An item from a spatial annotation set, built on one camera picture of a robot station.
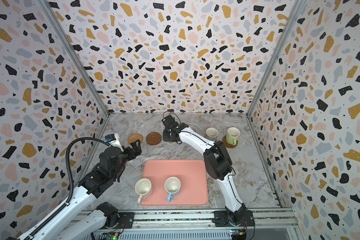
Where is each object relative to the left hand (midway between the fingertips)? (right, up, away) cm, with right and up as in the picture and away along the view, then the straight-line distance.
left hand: (134, 141), depth 73 cm
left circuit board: (-9, -44, -3) cm, 45 cm away
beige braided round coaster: (+14, -4, +28) cm, 32 cm away
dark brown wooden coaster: (+1, -1, +33) cm, 33 cm away
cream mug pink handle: (+2, -27, +8) cm, 28 cm away
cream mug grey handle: (+42, +2, +27) cm, 50 cm away
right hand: (+12, +2, +20) cm, 23 cm away
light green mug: (+56, +2, +26) cm, 62 cm away
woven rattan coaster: (-12, 0, +33) cm, 35 cm away
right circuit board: (+51, -45, -2) cm, 68 cm away
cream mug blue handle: (+17, -26, +10) cm, 32 cm away
